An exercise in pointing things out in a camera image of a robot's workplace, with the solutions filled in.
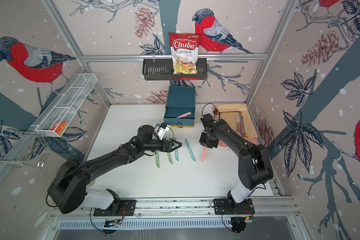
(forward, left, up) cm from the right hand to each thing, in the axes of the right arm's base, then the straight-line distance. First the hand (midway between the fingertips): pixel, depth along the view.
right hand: (203, 143), depth 89 cm
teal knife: (-4, +17, -8) cm, 19 cm away
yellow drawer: (+6, +15, +10) cm, 18 cm away
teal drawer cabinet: (+22, +15, +14) cm, 30 cm away
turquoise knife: (-2, +7, -8) cm, 11 cm away
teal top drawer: (+17, +20, +9) cm, 28 cm away
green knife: (-7, +20, -7) cm, 23 cm away
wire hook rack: (-21, +72, +19) cm, 77 cm away
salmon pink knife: (+15, +12, +9) cm, 21 cm away
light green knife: (-8, +28, -7) cm, 30 cm away
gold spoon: (+32, -12, -7) cm, 35 cm away
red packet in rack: (-9, +67, +26) cm, 73 cm away
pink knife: (-6, 0, -1) cm, 6 cm away
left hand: (-6, +14, +11) cm, 19 cm away
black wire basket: (+49, +29, +20) cm, 60 cm away
